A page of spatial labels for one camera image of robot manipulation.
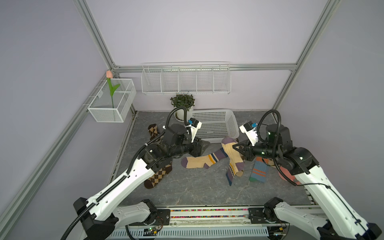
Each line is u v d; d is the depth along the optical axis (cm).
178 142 49
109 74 85
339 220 37
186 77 100
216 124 112
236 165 69
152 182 85
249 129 56
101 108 71
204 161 93
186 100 105
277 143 48
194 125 56
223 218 75
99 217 37
